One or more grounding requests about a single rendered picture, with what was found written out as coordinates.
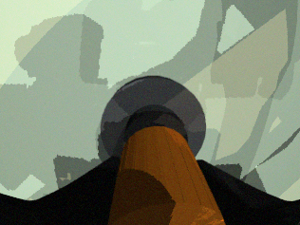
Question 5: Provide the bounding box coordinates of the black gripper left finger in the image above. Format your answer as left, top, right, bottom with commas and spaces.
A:
0, 156, 120, 225

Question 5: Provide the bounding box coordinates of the orange cylinder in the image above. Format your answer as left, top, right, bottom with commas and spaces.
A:
107, 126, 226, 225

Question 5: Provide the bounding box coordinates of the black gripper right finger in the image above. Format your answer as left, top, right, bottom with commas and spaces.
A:
197, 159, 300, 225

